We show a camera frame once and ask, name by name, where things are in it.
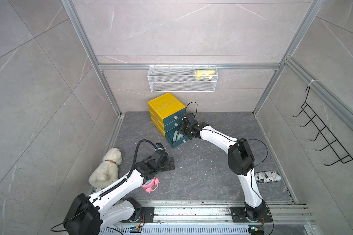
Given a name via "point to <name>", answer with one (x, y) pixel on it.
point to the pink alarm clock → (151, 186)
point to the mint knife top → (179, 136)
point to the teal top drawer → (174, 116)
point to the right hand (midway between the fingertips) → (181, 129)
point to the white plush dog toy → (106, 173)
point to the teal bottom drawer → (169, 135)
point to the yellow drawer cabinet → (166, 113)
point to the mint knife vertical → (175, 135)
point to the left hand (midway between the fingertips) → (168, 159)
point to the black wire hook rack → (331, 140)
